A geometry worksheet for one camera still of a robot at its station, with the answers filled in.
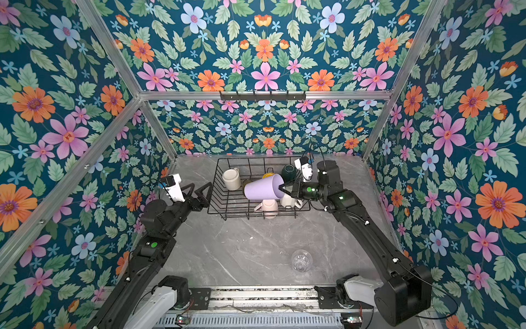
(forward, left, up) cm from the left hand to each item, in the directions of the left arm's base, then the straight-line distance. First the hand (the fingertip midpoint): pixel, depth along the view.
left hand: (204, 184), depth 71 cm
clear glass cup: (-20, -34, -29) cm, 49 cm away
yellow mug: (+17, -22, -18) cm, 33 cm away
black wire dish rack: (+9, -1, -28) cm, 29 cm away
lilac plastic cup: (-3, -22, 0) cm, 22 cm away
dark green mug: (+18, -33, -18) cm, 41 cm away
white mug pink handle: (0, -22, -19) cm, 29 cm away
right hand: (-2, -28, 0) cm, 28 cm away
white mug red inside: (+18, -5, -20) cm, 27 cm away
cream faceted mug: (+5, -31, -23) cm, 39 cm away
